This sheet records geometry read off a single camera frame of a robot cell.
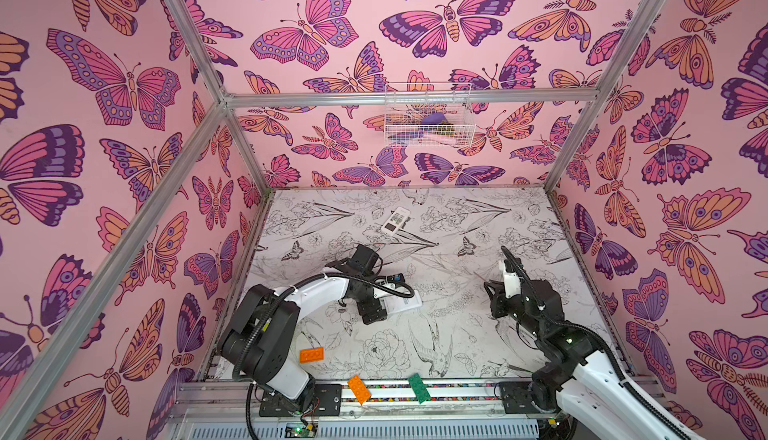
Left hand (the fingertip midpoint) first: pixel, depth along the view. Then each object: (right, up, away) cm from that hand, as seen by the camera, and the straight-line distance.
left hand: (380, 296), depth 89 cm
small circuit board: (-19, -28, -17) cm, 38 cm away
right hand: (+30, +7, -10) cm, 32 cm away
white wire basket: (+15, +57, +7) cm, 59 cm away
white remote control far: (+5, +22, +20) cm, 30 cm away
